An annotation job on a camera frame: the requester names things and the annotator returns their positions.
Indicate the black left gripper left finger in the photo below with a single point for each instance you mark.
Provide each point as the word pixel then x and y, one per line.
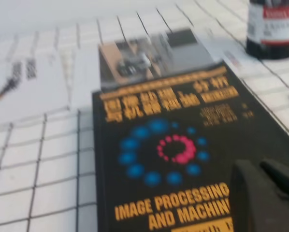
pixel 257 203

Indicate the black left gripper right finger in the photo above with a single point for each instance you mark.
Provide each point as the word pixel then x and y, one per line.
pixel 278 172

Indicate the black mesh pen holder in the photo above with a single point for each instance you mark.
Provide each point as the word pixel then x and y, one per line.
pixel 268 29

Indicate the black image processing textbook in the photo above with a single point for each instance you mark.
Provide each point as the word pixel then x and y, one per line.
pixel 164 150

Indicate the robot photo brochure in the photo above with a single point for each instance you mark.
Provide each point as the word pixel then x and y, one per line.
pixel 161 54

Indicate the white paper sheet under brochure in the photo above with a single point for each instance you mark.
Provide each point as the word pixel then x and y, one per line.
pixel 77 47

